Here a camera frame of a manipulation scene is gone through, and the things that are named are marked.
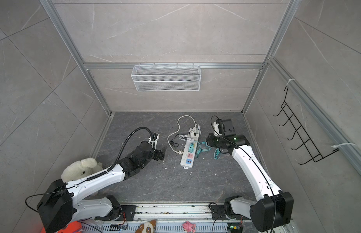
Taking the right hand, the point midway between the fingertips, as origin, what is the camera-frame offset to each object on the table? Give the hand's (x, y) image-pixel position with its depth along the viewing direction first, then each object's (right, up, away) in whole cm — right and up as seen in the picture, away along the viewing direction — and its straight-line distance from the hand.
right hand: (210, 140), depth 80 cm
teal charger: (-11, -6, +11) cm, 16 cm away
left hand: (-28, -2, +2) cm, 28 cm away
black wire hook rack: (+41, +10, -8) cm, 43 cm away
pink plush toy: (-12, -40, -12) cm, 44 cm away
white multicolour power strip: (-13, -13, +11) cm, 21 cm away
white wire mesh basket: (-26, +42, +21) cm, 54 cm away
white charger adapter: (-14, 0, +17) cm, 22 cm away
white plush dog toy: (-66, -13, -10) cm, 68 cm away
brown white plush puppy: (-32, -40, -12) cm, 53 cm away
